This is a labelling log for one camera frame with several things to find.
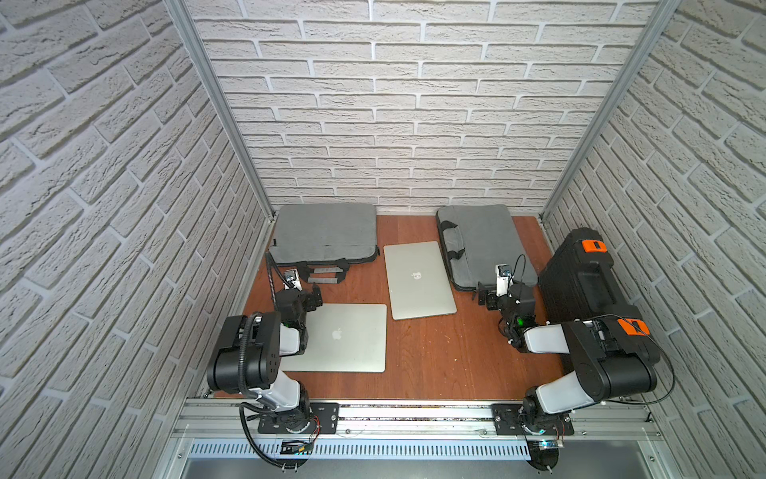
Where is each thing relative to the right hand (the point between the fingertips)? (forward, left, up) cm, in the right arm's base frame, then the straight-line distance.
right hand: (499, 281), depth 94 cm
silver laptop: (-14, +51, -5) cm, 53 cm away
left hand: (+4, +64, +1) cm, 64 cm away
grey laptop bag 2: (+18, 0, -5) cm, 19 cm away
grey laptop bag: (+24, +60, -2) cm, 64 cm away
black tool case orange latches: (-11, -14, +15) cm, 24 cm away
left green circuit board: (-40, +61, -6) cm, 73 cm away
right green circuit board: (-43, -1, -6) cm, 44 cm away
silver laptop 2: (+5, +26, -4) cm, 27 cm away
